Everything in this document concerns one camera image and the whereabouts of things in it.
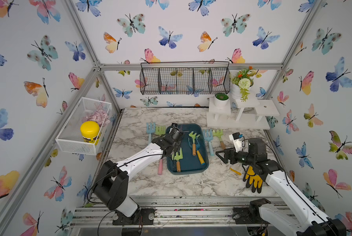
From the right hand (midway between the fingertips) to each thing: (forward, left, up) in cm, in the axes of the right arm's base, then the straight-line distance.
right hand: (222, 150), depth 77 cm
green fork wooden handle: (+4, +24, -18) cm, 30 cm away
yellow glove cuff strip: (-4, -11, -17) cm, 21 cm away
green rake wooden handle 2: (+19, +14, -15) cm, 28 cm away
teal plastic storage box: (+6, +15, -16) cm, 23 cm away
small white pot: (+35, -2, +5) cm, 35 cm away
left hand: (+8, +25, -5) cm, 27 cm away
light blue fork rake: (+25, +46, -19) cm, 56 cm away
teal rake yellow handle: (+13, +12, -17) cm, 24 cm away
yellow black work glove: (-8, -18, -16) cm, 26 cm away
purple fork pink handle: (-4, +34, -16) cm, 38 cm away
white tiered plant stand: (+47, -30, -21) cm, 59 cm away
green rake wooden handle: (+23, -4, -18) cm, 30 cm away
